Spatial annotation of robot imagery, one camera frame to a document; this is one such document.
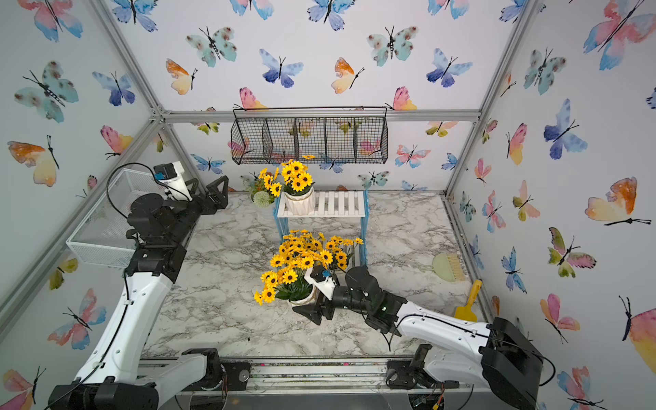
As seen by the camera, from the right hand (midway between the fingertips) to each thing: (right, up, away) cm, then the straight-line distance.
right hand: (303, 291), depth 69 cm
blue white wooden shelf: (+7, +24, +12) cm, 27 cm away
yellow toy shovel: (+53, -12, +17) cm, 57 cm away
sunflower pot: (-3, +6, -9) cm, 11 cm away
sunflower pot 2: (-2, +11, +13) cm, 17 cm away
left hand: (-23, +30, -2) cm, 38 cm away
